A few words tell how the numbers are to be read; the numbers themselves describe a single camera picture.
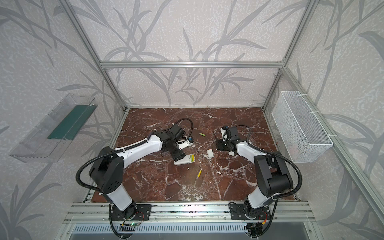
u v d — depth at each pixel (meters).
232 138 0.74
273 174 0.46
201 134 1.05
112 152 0.48
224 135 0.85
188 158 0.91
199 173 0.86
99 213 0.75
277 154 0.48
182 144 0.79
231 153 0.96
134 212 0.70
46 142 0.64
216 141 1.02
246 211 0.66
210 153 0.96
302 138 0.62
